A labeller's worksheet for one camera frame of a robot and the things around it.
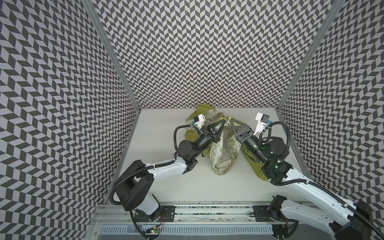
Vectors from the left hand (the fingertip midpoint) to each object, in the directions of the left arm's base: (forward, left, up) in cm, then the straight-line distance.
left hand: (226, 122), depth 59 cm
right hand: (0, -2, +1) cm, 2 cm away
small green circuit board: (-33, +31, -36) cm, 58 cm away
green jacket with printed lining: (+5, -4, -40) cm, 41 cm away
